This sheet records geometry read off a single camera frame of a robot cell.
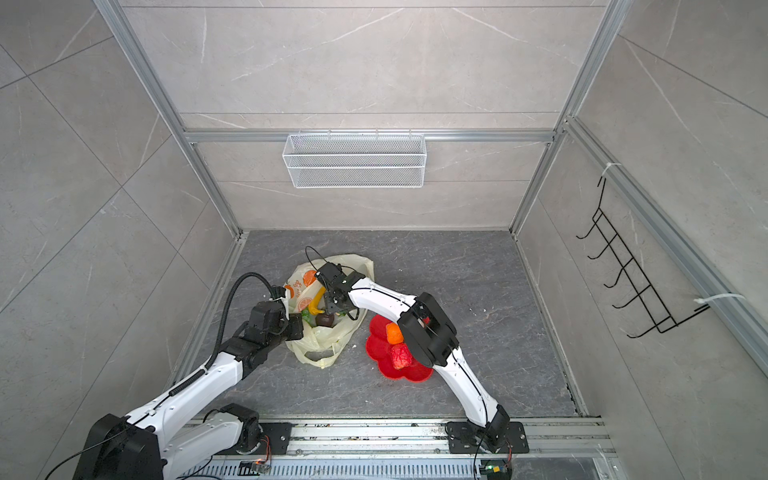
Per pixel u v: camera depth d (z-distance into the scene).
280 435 0.73
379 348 0.88
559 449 0.73
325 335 0.84
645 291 0.63
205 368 0.52
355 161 1.01
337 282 0.75
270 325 0.66
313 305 0.93
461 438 0.73
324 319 0.90
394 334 0.86
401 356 0.82
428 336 0.56
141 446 0.39
